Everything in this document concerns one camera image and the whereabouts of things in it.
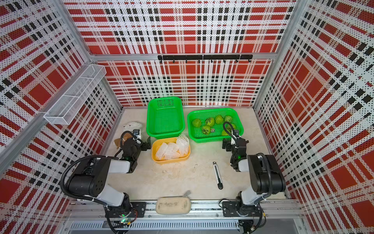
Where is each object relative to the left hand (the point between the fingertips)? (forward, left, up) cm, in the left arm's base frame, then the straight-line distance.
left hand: (144, 136), depth 95 cm
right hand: (0, -59, -2) cm, 59 cm away
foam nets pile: (-10, -21, -1) cm, 23 cm away
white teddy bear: (+7, +11, +1) cm, 13 cm away
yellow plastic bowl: (-5, -8, -2) cm, 10 cm away
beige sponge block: (-40, -23, -3) cm, 46 cm away
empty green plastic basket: (+21, -10, -6) cm, 24 cm away
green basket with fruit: (+11, -41, -3) cm, 43 cm away
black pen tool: (-28, -48, -7) cm, 56 cm away
